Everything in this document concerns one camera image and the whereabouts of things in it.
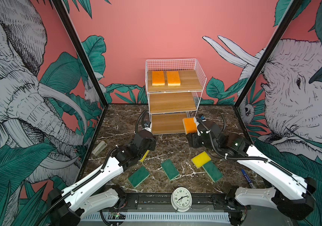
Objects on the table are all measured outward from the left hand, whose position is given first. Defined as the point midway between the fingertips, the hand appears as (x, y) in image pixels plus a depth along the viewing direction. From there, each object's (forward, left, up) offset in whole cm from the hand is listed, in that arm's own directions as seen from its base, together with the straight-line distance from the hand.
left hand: (152, 134), depth 75 cm
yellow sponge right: (-8, -30, -19) cm, 36 cm away
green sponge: (-16, +9, -22) cm, 28 cm away
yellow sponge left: (-3, +6, -23) cm, 23 cm away
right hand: (-4, -19, +6) cm, 20 cm away
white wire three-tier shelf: (+21, -19, +3) cm, 28 cm away
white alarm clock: (-29, -15, -19) cm, 37 cm away
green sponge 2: (-12, -10, -21) cm, 26 cm away
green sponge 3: (-14, -36, -21) cm, 44 cm away
